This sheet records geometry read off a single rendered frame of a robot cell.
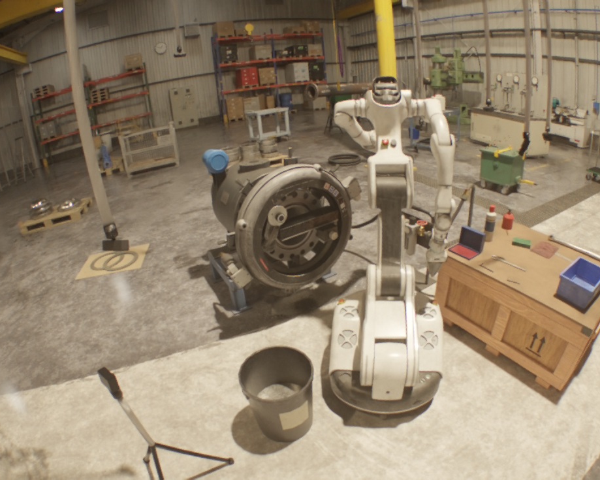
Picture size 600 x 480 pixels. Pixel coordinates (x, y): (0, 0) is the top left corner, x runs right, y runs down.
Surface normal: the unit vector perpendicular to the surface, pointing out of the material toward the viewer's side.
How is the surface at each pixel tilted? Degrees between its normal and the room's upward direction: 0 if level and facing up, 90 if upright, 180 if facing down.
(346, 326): 39
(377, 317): 16
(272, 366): 87
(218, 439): 0
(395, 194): 77
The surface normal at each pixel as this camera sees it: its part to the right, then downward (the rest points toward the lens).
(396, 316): -0.13, -0.73
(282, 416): 0.22, 0.46
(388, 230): -0.21, 0.23
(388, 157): -0.19, -0.28
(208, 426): -0.09, -0.90
